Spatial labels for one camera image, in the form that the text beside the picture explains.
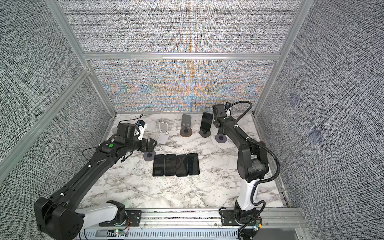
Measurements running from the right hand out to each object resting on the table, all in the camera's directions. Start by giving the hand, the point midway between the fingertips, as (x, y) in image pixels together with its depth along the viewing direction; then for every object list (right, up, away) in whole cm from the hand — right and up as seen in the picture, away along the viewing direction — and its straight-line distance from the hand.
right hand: (225, 119), depth 95 cm
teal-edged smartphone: (-35, -28, -3) cm, 45 cm away
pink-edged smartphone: (-43, -30, +1) cm, 53 cm away
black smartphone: (-12, +1, +2) cm, 12 cm away
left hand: (-44, -12, -15) cm, 49 cm away
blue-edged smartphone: (-28, -29, -3) cm, 40 cm away
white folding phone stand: (-41, -9, +8) cm, 43 cm away
